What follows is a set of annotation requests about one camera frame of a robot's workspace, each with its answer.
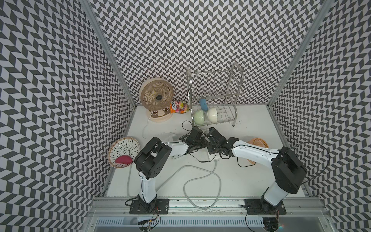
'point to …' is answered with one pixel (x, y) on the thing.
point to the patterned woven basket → (122, 152)
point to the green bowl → (199, 117)
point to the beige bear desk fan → (156, 94)
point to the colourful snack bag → (180, 107)
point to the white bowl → (212, 115)
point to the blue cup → (204, 104)
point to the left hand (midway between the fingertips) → (206, 144)
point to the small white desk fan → (169, 137)
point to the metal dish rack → (212, 95)
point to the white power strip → (213, 156)
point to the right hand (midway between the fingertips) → (211, 148)
